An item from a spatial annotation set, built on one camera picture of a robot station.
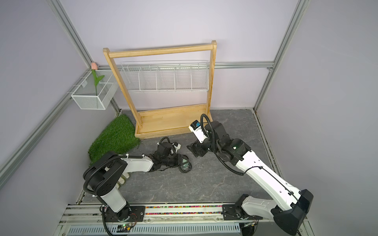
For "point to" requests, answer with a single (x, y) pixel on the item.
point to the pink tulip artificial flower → (96, 79)
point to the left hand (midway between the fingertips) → (187, 162)
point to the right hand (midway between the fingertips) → (193, 140)
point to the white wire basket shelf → (188, 75)
